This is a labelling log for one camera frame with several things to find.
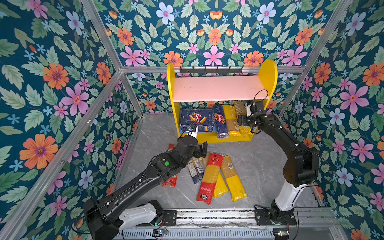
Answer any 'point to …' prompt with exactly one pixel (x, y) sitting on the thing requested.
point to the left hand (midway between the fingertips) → (201, 138)
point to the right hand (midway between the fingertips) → (245, 118)
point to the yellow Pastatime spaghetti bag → (238, 108)
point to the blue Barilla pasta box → (203, 118)
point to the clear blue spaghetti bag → (196, 169)
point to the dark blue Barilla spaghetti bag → (220, 120)
